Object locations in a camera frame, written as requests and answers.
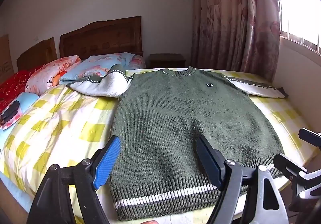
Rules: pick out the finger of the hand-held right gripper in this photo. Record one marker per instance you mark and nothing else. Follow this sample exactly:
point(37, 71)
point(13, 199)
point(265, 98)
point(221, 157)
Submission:
point(288, 163)
point(309, 136)

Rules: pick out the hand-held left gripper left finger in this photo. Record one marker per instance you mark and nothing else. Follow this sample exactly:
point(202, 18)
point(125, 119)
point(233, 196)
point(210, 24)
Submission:
point(105, 163)

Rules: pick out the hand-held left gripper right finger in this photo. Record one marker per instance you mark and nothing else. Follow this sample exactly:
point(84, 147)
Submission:
point(208, 163)

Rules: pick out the green knitted sweater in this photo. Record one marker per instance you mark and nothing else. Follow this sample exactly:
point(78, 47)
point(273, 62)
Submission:
point(170, 113)

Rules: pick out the yellow checked bed sheet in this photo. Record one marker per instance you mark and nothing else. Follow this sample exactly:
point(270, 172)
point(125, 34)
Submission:
point(62, 126)

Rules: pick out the light blue floral pillow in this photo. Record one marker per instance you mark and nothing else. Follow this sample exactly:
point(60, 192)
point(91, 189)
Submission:
point(100, 63)

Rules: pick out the dark cloth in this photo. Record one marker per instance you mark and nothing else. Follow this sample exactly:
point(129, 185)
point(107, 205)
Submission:
point(10, 113)

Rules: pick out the pink floral pillow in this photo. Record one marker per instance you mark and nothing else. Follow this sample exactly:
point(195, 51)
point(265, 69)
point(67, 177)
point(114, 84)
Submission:
point(45, 73)

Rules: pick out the dark wooden nightstand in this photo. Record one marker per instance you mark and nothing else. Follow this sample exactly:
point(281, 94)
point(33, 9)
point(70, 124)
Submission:
point(166, 61)

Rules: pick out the red patterned cloth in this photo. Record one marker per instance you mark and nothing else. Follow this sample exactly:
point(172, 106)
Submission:
point(12, 86)

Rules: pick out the large wooden headboard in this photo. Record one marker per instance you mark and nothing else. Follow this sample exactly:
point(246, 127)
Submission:
point(100, 38)

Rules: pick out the barred window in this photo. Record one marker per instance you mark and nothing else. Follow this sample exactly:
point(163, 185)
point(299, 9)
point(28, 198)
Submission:
point(301, 8)

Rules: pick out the small wooden headboard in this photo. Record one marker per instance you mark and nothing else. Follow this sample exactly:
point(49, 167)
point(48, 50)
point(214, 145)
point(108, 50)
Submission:
point(37, 54)

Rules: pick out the pink floral curtain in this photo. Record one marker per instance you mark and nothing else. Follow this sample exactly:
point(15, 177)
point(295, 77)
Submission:
point(225, 26)

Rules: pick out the cardboard box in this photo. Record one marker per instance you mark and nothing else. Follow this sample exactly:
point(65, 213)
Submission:
point(6, 58)

